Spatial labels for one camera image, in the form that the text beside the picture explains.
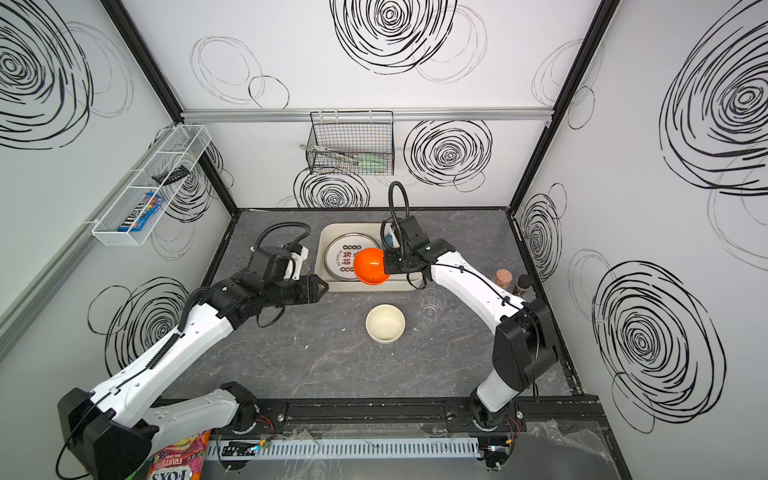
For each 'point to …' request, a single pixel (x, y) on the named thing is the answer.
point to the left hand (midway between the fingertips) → (324, 287)
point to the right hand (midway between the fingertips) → (384, 261)
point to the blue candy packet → (141, 213)
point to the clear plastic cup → (432, 304)
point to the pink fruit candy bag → (183, 460)
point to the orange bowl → (369, 266)
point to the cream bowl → (385, 323)
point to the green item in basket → (372, 164)
